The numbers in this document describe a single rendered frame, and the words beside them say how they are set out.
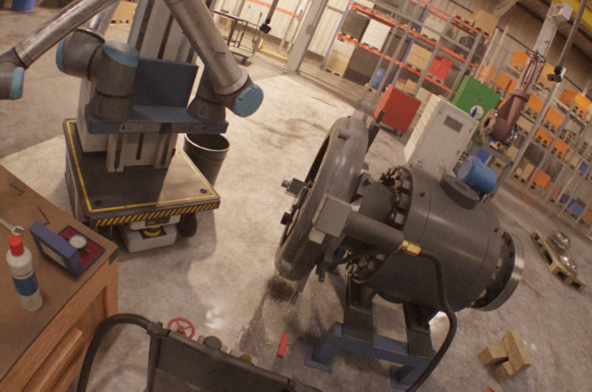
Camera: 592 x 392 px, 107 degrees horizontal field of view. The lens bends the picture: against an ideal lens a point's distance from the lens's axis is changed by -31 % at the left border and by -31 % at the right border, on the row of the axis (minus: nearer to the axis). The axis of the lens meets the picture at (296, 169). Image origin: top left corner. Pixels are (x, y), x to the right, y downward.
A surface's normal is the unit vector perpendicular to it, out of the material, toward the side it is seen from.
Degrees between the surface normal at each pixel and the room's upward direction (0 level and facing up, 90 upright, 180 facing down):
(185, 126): 90
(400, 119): 90
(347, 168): 44
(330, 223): 68
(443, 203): 27
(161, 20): 90
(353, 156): 37
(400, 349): 0
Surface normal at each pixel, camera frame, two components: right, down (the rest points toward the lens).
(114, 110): 0.69, 0.24
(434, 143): -0.25, 0.33
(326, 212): 0.00, 0.04
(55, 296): 0.37, -0.83
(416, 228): 0.09, -0.16
